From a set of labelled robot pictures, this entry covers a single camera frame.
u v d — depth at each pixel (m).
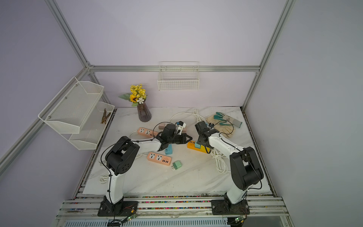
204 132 0.68
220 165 0.88
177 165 0.88
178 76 0.97
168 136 0.78
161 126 1.06
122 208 0.70
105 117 0.97
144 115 1.08
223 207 0.73
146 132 1.02
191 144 0.96
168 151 0.93
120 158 0.54
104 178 0.80
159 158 0.90
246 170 0.46
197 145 0.90
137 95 0.93
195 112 1.15
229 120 1.11
